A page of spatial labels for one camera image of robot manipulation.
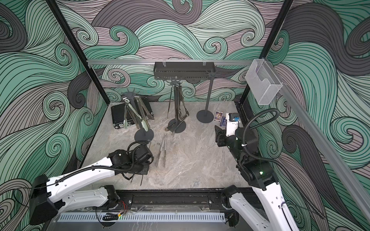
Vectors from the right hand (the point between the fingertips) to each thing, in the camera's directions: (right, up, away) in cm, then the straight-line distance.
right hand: (220, 125), depth 63 cm
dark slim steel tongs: (-17, +7, +23) cm, 29 cm away
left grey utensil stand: (-45, -10, +37) cm, 59 cm away
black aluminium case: (-70, +5, +51) cm, 86 cm away
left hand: (-36, -24, +12) cm, 45 cm away
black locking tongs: (-20, +10, +18) cm, 28 cm away
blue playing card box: (+14, -1, +43) cm, 46 cm away
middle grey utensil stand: (-21, -3, +38) cm, 43 cm away
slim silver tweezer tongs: (-29, -12, +33) cm, 45 cm away
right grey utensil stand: (+2, +3, +47) cm, 47 cm away
